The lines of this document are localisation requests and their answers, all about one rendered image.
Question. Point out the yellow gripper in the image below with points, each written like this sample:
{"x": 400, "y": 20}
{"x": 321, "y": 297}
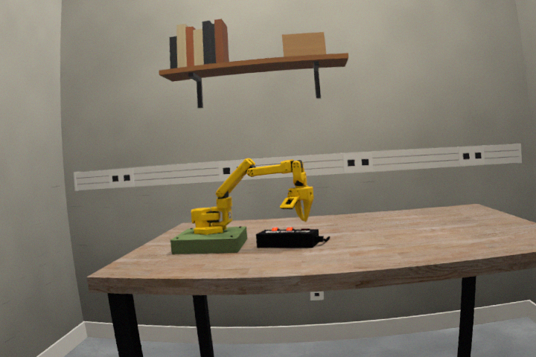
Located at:
{"x": 301, "y": 193}

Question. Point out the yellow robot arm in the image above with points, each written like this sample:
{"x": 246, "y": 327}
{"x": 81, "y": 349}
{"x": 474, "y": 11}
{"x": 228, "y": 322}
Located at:
{"x": 209, "y": 217}

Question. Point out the black power strip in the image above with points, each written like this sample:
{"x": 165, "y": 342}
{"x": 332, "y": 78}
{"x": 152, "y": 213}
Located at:
{"x": 289, "y": 238}

